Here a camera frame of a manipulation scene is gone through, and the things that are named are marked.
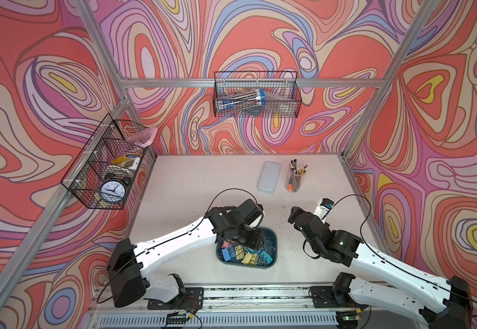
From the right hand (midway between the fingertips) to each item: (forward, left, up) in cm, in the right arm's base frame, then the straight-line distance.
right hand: (301, 219), depth 78 cm
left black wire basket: (+11, +68, +20) cm, 72 cm away
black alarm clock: (+5, +66, +17) cm, 68 cm away
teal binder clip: (-11, +14, -11) cm, 21 cm away
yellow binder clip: (-11, +20, -12) cm, 26 cm away
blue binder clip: (-9, +30, -12) cm, 33 cm away
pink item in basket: (+27, +60, +21) cm, 69 cm away
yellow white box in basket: (+16, +64, +18) cm, 68 cm away
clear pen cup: (+23, -2, -1) cm, 23 cm away
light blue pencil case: (+32, +8, -13) cm, 35 cm away
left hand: (-10, +16, +1) cm, 19 cm away
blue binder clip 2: (-7, +28, -13) cm, 31 cm away
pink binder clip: (-4, +30, -12) cm, 33 cm away
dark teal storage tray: (-7, +12, -11) cm, 17 cm away
